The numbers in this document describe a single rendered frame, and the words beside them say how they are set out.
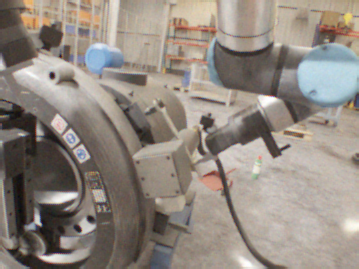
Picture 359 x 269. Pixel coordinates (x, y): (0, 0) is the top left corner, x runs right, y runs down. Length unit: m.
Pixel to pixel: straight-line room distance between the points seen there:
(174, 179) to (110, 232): 0.21
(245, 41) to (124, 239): 0.49
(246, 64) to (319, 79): 0.11
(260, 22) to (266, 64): 0.07
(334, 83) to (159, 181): 0.37
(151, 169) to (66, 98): 0.23
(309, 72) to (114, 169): 0.40
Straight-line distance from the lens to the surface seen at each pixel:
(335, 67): 0.39
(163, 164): 0.49
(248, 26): 0.34
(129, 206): 0.55
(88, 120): 0.52
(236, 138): 0.52
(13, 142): 0.61
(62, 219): 0.89
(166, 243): 1.09
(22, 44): 0.37
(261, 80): 0.39
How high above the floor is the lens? 1.01
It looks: 17 degrees down
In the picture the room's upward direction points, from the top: 9 degrees clockwise
